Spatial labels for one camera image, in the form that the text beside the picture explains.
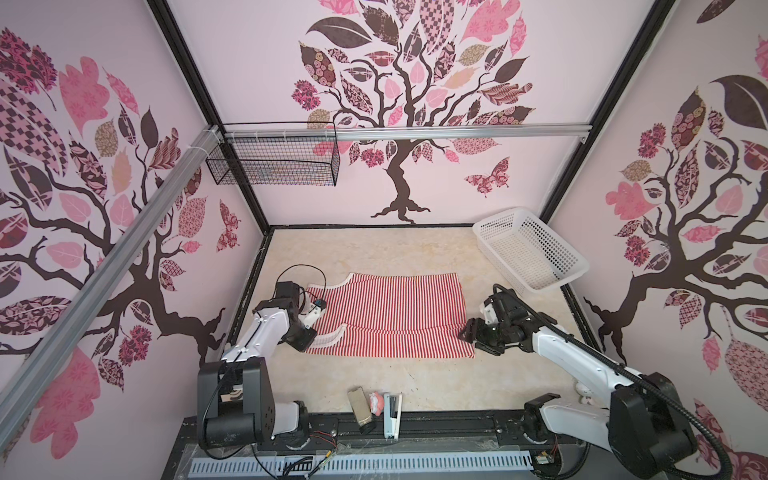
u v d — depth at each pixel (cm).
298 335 76
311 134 91
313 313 81
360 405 76
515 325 64
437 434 75
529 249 111
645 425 40
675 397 42
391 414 74
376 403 74
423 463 70
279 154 95
